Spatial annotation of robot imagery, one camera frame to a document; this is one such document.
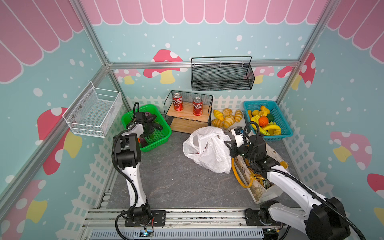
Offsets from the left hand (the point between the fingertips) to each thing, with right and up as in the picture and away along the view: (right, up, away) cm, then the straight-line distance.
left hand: (150, 132), depth 107 cm
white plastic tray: (+70, +6, +10) cm, 71 cm away
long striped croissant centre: (+58, +9, +4) cm, 59 cm away
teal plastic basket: (+93, +16, +6) cm, 95 cm away
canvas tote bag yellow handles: (+57, -20, -39) cm, 72 cm away
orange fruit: (+80, +8, -4) cm, 80 cm away
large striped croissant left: (+49, +7, +2) cm, 49 cm away
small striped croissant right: (+66, +12, +9) cm, 68 cm away
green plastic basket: (+9, -2, -2) cm, 10 cm away
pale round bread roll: (+57, +15, +9) cm, 60 cm away
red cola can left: (+22, +20, -16) cm, 34 cm away
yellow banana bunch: (+74, +9, -6) cm, 74 cm away
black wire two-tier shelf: (+27, +14, -6) cm, 31 cm away
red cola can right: (+34, +16, -18) cm, 42 cm away
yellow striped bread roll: (+50, +13, +9) cm, 53 cm away
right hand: (+49, -4, -27) cm, 56 cm away
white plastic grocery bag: (+40, -8, -22) cm, 46 cm away
